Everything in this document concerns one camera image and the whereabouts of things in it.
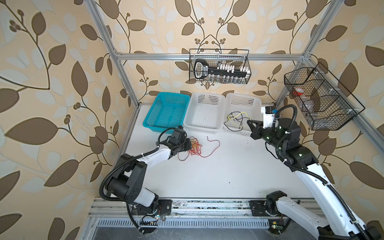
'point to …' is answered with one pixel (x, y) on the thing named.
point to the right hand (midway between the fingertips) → (249, 122)
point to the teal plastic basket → (168, 111)
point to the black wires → (235, 122)
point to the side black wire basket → (325, 103)
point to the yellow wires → (231, 116)
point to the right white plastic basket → (241, 107)
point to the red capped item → (299, 91)
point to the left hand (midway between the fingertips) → (192, 142)
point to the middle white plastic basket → (205, 112)
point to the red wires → (196, 148)
